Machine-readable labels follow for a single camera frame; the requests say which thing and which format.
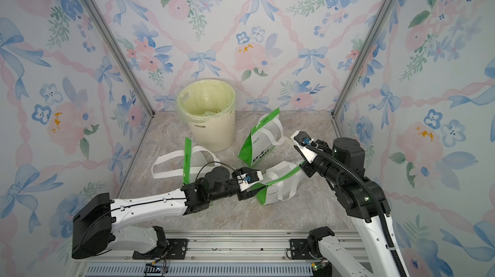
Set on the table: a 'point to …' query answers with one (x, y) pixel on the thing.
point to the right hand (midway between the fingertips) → (301, 143)
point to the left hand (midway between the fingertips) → (261, 176)
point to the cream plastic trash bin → (217, 134)
